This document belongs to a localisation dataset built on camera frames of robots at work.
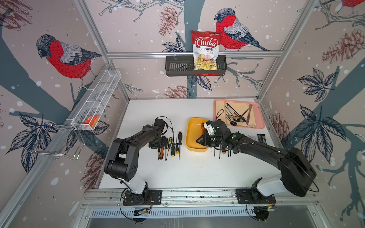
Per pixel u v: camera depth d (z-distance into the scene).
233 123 1.02
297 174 0.43
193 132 0.99
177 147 0.92
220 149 0.70
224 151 0.89
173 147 0.92
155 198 0.73
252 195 0.66
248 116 1.10
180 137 0.95
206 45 0.82
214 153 0.90
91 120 0.65
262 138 0.95
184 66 1.07
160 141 0.81
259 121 1.04
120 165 0.46
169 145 0.92
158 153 0.89
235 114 1.10
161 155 0.88
